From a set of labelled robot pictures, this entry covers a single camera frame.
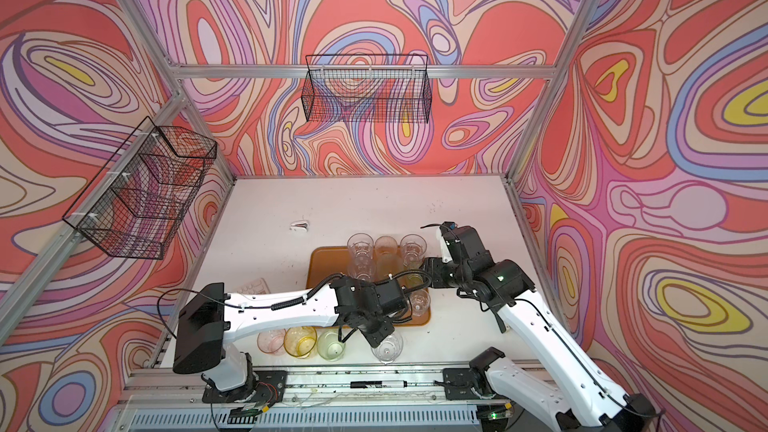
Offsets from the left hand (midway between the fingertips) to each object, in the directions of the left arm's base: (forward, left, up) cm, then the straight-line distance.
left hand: (388, 332), depth 75 cm
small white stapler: (+38, +31, -7) cm, 50 cm away
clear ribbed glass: (+28, -8, -5) cm, 29 cm away
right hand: (+10, -11, +10) cm, 18 cm away
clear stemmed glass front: (-3, 0, -7) cm, 7 cm away
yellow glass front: (0, +24, -7) cm, 25 cm away
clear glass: (+28, +9, -6) cm, 30 cm away
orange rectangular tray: (+24, +21, -7) cm, 33 cm away
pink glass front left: (0, +32, -7) cm, 33 cm away
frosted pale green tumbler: (+21, 0, -3) cm, 21 cm away
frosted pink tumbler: (+26, 0, -5) cm, 27 cm away
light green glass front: (-2, +16, -7) cm, 17 cm away
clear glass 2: (+20, +7, -5) cm, 22 cm away
